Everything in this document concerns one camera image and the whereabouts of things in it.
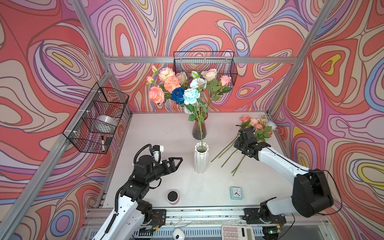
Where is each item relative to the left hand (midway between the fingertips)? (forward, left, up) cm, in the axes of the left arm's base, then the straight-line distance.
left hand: (180, 161), depth 73 cm
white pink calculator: (-28, -27, -17) cm, 42 cm away
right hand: (+15, -35, -10) cm, 39 cm away
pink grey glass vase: (+35, -9, -21) cm, 42 cm away
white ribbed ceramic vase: (+2, -10, 0) cm, 11 cm away
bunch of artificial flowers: (+31, -56, -14) cm, 65 cm away
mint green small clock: (-11, -30, -17) cm, 36 cm away
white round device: (-28, 0, -16) cm, 32 cm away
